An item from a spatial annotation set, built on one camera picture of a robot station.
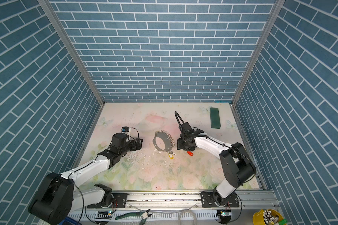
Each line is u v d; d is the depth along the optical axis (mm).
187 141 663
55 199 407
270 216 558
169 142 969
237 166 456
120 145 687
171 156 902
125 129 782
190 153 912
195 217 690
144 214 693
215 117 1098
